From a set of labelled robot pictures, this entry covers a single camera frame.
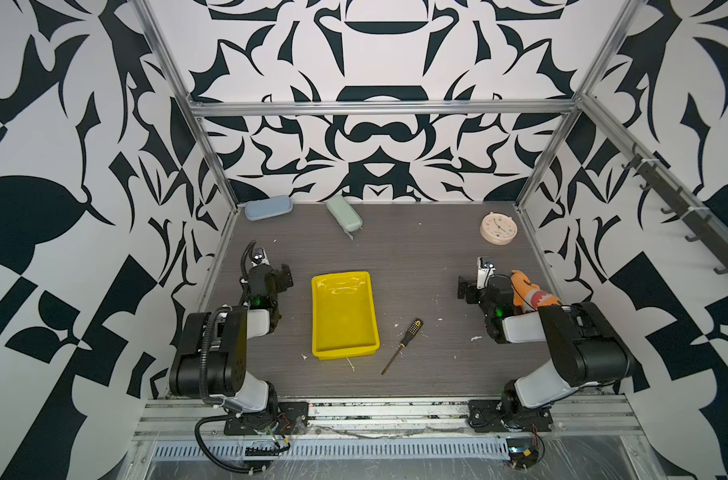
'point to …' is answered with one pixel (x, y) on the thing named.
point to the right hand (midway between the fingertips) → (477, 271)
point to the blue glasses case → (258, 209)
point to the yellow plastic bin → (343, 323)
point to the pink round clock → (498, 229)
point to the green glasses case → (345, 215)
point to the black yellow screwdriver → (414, 329)
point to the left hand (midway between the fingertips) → (263, 265)
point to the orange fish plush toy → (527, 295)
